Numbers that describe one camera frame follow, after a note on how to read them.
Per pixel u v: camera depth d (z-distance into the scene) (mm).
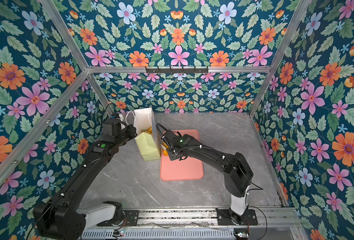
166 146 663
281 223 727
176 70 924
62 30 751
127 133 689
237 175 453
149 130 978
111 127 565
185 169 900
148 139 778
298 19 715
